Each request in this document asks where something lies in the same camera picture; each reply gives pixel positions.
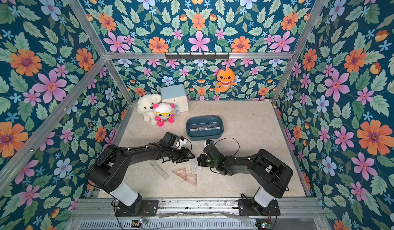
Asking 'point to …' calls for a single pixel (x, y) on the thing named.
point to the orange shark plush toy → (225, 76)
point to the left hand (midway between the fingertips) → (192, 157)
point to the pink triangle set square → (181, 172)
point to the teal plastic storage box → (205, 134)
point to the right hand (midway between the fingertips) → (197, 159)
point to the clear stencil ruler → (205, 123)
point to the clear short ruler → (157, 168)
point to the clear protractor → (193, 164)
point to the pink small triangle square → (192, 178)
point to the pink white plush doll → (163, 112)
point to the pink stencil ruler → (216, 125)
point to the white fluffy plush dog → (144, 106)
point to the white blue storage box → (176, 95)
